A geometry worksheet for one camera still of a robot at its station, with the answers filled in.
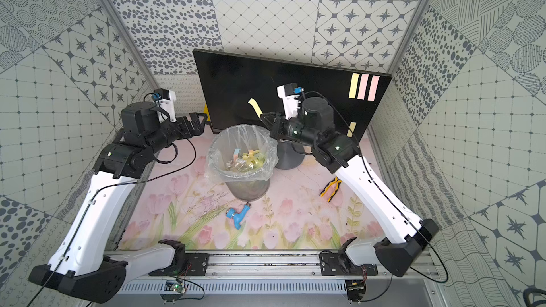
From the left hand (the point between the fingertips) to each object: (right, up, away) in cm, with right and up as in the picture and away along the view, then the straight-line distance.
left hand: (189, 111), depth 65 cm
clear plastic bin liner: (+15, -8, +19) cm, 25 cm away
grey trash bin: (+16, -29, +14) cm, 36 cm away
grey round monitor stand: (+34, -18, +40) cm, 55 cm away
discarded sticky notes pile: (+16, -18, +23) cm, 33 cm away
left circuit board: (-7, -60, +5) cm, 61 cm away
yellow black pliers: (+53, -31, +27) cm, 68 cm away
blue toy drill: (+12, -40, +18) cm, 46 cm away
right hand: (+23, -3, -3) cm, 23 cm away
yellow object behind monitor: (0, +2, +16) cm, 17 cm away
